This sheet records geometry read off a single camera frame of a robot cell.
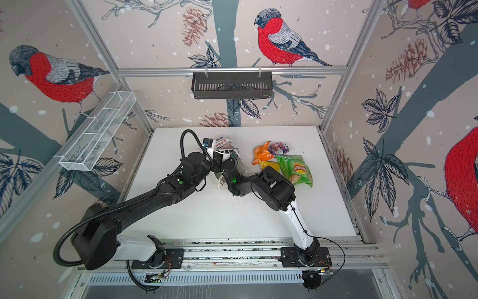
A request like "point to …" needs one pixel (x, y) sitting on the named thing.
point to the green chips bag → (295, 169)
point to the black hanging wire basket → (232, 86)
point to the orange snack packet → (262, 152)
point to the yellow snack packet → (264, 164)
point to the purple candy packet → (279, 149)
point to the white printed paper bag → (223, 144)
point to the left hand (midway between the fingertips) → (222, 148)
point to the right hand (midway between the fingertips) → (219, 153)
